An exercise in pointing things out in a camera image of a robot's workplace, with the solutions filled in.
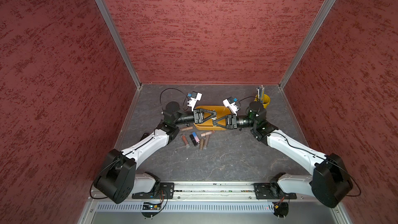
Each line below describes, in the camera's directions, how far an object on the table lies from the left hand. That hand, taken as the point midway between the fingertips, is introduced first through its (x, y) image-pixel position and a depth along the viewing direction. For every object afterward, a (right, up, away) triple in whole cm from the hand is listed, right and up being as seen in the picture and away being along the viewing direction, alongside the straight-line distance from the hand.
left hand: (214, 117), depth 69 cm
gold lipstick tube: (-6, -18, +21) cm, 28 cm away
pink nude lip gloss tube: (-5, -13, +24) cm, 28 cm away
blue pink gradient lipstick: (-10, -15, +23) cm, 29 cm away
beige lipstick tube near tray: (-16, -10, +27) cm, 33 cm away
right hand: (0, -4, 0) cm, 4 cm away
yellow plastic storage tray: (+3, +3, 0) cm, 4 cm away
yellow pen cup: (+37, +8, +32) cm, 49 cm away
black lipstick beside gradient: (-10, -18, +21) cm, 30 cm away
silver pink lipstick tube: (-3, -17, +21) cm, 27 cm away
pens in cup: (+32, +13, +28) cm, 44 cm away
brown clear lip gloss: (-16, -16, +23) cm, 33 cm away
